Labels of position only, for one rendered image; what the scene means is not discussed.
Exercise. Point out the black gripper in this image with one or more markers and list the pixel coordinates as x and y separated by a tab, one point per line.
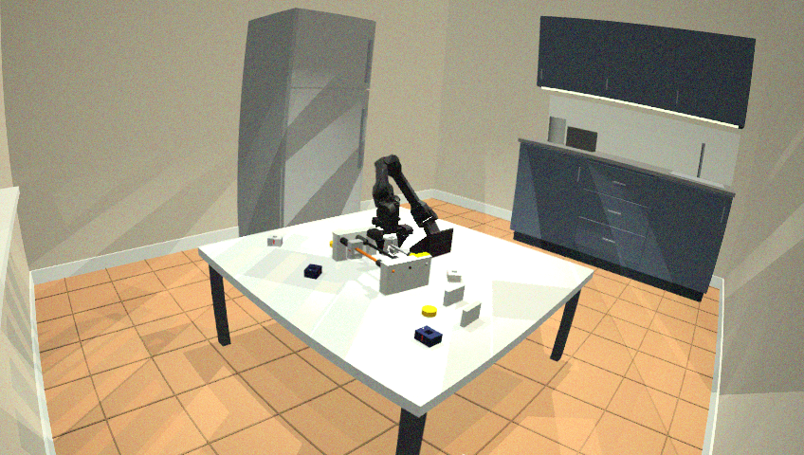
390	226

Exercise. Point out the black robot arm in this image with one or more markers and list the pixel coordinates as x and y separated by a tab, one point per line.
388	204

